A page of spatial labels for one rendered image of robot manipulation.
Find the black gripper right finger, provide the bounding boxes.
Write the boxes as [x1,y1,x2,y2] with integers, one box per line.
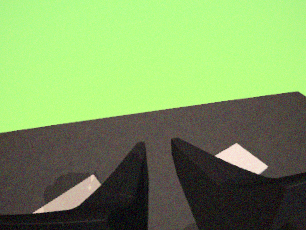
[172,138,306,230]

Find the pale pink flat square pad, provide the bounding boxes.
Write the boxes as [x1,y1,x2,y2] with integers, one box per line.
[216,143,267,175]

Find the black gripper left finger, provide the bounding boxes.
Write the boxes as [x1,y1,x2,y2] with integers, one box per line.
[0,142,149,230]

